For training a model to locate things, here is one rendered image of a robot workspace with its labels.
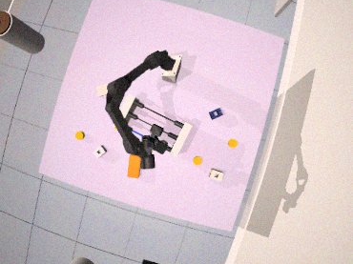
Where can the yellow round disc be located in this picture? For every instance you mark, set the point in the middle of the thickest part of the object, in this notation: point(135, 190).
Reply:
point(197, 161)
point(80, 135)
point(232, 143)

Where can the orange rectangular block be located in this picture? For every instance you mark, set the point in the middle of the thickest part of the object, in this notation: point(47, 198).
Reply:
point(134, 167)

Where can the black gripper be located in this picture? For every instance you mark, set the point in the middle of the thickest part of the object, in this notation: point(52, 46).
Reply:
point(155, 130)

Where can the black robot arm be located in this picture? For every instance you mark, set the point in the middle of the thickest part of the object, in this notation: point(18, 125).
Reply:
point(116, 91)

